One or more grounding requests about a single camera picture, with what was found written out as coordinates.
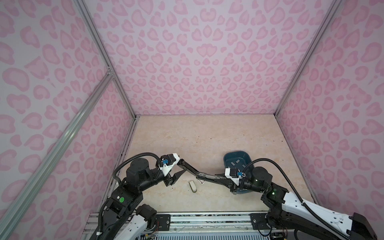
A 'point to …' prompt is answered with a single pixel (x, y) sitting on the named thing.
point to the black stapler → (184, 166)
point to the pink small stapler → (201, 181)
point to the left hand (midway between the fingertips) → (180, 159)
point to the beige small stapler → (192, 186)
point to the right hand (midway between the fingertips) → (217, 177)
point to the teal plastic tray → (239, 159)
